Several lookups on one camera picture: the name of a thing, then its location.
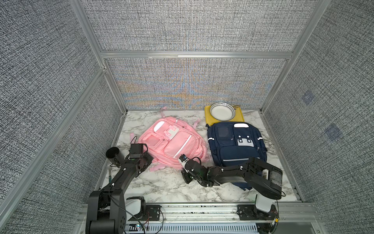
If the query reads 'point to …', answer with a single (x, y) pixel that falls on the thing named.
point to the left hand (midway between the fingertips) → (153, 156)
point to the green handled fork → (109, 166)
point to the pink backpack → (166, 138)
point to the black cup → (114, 155)
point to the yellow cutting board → (237, 117)
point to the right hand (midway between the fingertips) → (180, 168)
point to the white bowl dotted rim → (222, 111)
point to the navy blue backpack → (233, 143)
